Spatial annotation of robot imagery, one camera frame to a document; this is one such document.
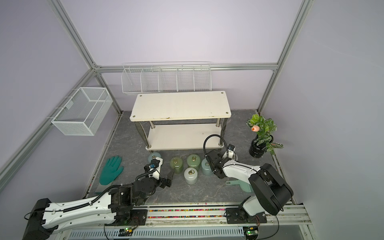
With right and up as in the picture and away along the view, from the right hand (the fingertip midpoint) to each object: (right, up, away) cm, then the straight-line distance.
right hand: (228, 158), depth 90 cm
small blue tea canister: (-45, +2, -2) cm, 45 cm away
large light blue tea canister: (-14, -4, -8) cm, 17 cm away
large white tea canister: (-22, -7, -10) cm, 26 cm away
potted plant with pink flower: (+14, +12, -16) cm, 24 cm away
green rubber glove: (-71, -7, -1) cm, 72 cm away
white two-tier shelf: (-34, +24, +25) cm, 48 cm away
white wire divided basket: (-56, +52, +9) cm, 77 cm away
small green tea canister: (-31, -2, -6) cm, 31 cm away
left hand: (-34, -1, -16) cm, 38 cm away
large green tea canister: (-21, 0, -6) cm, 22 cm away
